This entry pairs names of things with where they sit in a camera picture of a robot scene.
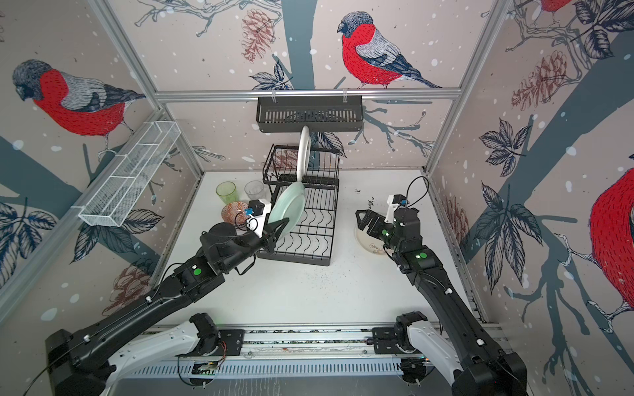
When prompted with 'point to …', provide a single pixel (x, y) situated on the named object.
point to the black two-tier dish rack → (310, 242)
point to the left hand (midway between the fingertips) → (284, 219)
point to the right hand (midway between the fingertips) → (363, 218)
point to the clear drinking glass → (254, 190)
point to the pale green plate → (288, 205)
